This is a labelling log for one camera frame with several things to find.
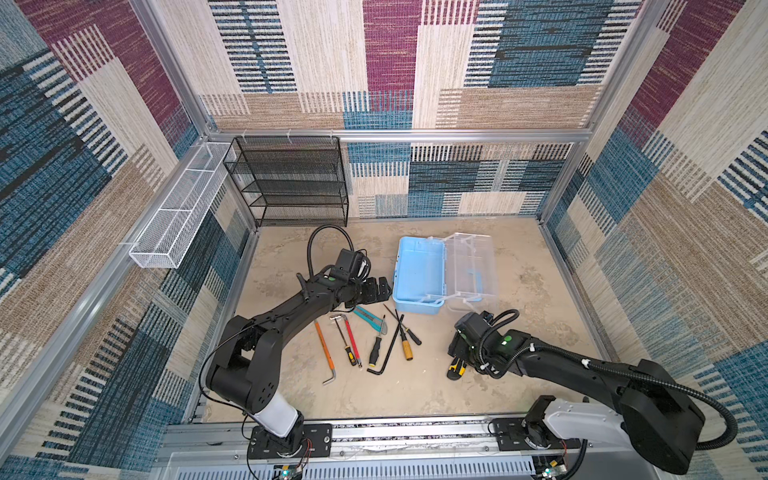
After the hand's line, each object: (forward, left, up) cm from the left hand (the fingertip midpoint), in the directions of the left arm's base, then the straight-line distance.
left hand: (380, 289), depth 89 cm
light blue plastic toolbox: (+4, -23, +2) cm, 23 cm away
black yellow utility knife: (-20, -20, -9) cm, 30 cm away
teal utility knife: (-6, +2, -10) cm, 11 cm away
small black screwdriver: (-10, -9, -9) cm, 17 cm away
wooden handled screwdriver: (-12, -7, -10) cm, 17 cm away
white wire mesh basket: (0, +49, +24) cm, 54 cm away
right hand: (-17, -22, -9) cm, 29 cm away
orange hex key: (-14, +16, -11) cm, 24 cm away
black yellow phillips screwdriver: (-14, +1, -9) cm, 17 cm away
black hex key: (-14, -3, -11) cm, 18 cm away
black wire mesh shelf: (+43, +33, +6) cm, 55 cm away
